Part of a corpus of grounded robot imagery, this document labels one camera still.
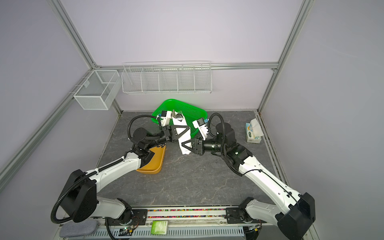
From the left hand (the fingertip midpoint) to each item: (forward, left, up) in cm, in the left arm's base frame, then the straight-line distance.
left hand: (189, 132), depth 62 cm
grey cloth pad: (-28, +55, -33) cm, 70 cm away
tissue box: (+19, -42, -30) cm, 55 cm away
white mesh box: (+47, +60, -11) cm, 77 cm away
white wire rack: (+49, +14, -5) cm, 51 cm away
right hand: (-4, +3, -5) cm, 7 cm away
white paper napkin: (-1, +2, -2) cm, 3 cm away
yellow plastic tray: (0, +22, -30) cm, 37 cm away
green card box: (-30, +17, -34) cm, 48 cm away
